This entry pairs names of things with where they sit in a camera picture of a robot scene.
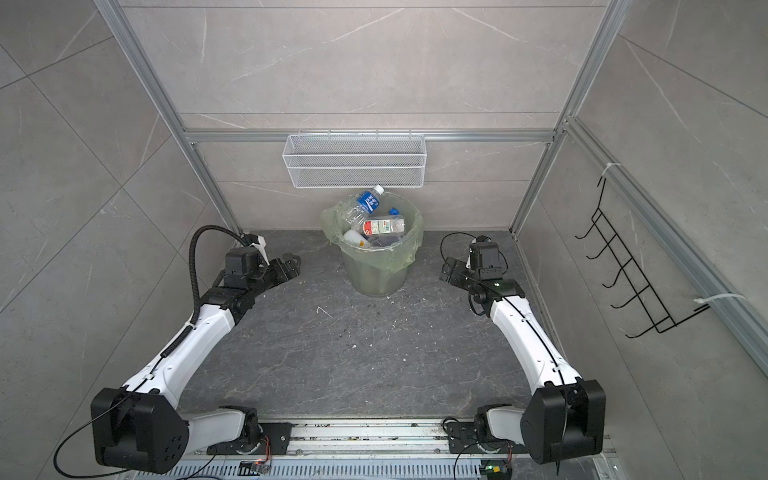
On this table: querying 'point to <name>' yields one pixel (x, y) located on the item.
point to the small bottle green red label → (388, 225)
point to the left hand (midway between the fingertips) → (286, 256)
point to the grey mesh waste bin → (375, 281)
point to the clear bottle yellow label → (356, 239)
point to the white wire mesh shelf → (324, 161)
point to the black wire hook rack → (612, 248)
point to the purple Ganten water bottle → (383, 240)
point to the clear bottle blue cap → (394, 211)
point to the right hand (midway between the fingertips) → (457, 267)
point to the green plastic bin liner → (381, 259)
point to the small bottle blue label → (363, 205)
